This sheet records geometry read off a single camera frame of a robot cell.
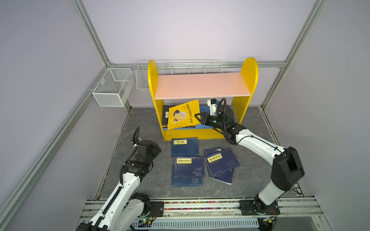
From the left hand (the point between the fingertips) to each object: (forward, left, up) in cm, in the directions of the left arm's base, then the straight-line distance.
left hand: (155, 148), depth 82 cm
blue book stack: (-8, -18, -12) cm, 23 cm away
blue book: (-7, -39, -11) cm, 41 cm away
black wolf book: (+23, -6, +6) cm, 25 cm away
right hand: (+12, -23, +14) cm, 30 cm away
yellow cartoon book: (+14, -17, +11) cm, 25 cm away
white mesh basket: (+46, +31, +9) cm, 57 cm away
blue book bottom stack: (-16, -15, -13) cm, 26 cm away
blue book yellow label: (+7, -17, -13) cm, 22 cm away
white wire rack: (+47, -14, +22) cm, 54 cm away
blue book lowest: (-16, -40, -12) cm, 45 cm away
